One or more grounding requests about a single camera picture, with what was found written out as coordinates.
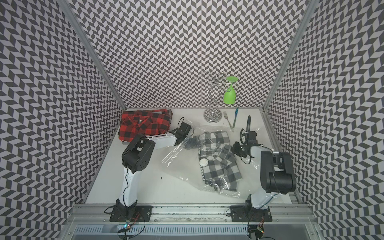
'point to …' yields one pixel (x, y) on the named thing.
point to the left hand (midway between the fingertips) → (201, 146)
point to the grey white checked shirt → (222, 170)
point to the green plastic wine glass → (229, 96)
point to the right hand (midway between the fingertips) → (231, 151)
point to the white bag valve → (203, 162)
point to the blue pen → (236, 113)
